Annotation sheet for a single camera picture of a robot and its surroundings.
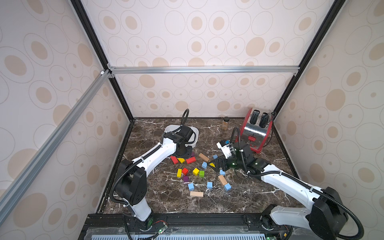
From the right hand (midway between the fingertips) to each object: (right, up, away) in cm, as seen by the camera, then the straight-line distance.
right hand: (217, 159), depth 80 cm
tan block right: (+4, -13, +6) cm, 15 cm away
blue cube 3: (+6, -16, +4) cm, 17 cm away
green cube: (-8, -10, +8) cm, 15 cm away
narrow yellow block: (-22, -10, +10) cm, 26 cm away
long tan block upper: (-6, -2, +18) cm, 19 cm away
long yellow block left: (-21, -3, +15) cm, 26 cm away
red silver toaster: (+25, +16, +11) cm, 31 cm away
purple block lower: (-18, -13, +8) cm, 23 cm away
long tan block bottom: (-12, -19, +3) cm, 23 cm away
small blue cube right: (+4, -10, +10) cm, 15 cm away
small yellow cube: (-12, -9, +10) cm, 18 cm away
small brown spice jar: (+10, +21, +29) cm, 37 cm away
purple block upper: (-14, 0, +18) cm, 22 cm away
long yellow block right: (-4, -1, -7) cm, 8 cm away
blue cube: (-14, -16, +4) cm, 22 cm away
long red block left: (-25, -3, +16) cm, 30 cm away
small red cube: (-19, -9, +10) cm, 23 cm away
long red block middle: (-15, -3, +15) cm, 21 cm away
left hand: (-14, +2, +6) cm, 16 cm away
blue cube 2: (-4, -15, +4) cm, 16 cm away
